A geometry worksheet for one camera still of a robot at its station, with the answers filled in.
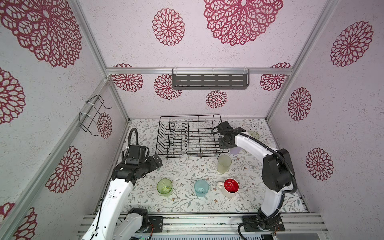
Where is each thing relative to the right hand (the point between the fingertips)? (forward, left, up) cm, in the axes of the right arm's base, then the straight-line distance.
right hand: (225, 142), depth 94 cm
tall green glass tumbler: (+16, -24, -11) cm, 31 cm away
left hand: (-21, +40, +6) cm, 46 cm away
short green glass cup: (-26, +36, -9) cm, 46 cm away
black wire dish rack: (+12, +24, -9) cm, 28 cm away
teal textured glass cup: (-25, +15, -10) cm, 31 cm away
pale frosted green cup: (-10, +1, -9) cm, 14 cm away
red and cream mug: (-25, -1, -8) cm, 27 cm away
